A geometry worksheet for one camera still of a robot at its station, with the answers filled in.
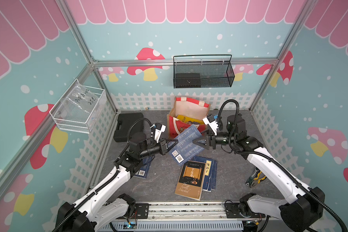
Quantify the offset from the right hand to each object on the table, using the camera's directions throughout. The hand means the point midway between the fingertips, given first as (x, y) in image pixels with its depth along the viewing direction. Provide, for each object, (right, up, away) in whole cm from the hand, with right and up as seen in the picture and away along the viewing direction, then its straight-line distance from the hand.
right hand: (195, 139), depth 68 cm
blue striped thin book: (-4, -5, +2) cm, 7 cm away
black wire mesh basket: (+8, +42, +28) cm, 51 cm away
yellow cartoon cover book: (+1, +10, +35) cm, 36 cm away
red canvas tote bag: (+1, +18, +30) cm, 35 cm away
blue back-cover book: (-30, -22, +20) cm, 42 cm away
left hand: (-8, -3, +2) cm, 9 cm away
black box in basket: (-2, +34, +20) cm, 40 cm away
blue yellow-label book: (+10, -22, +14) cm, 28 cm away
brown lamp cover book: (-1, -24, +14) cm, 28 cm away
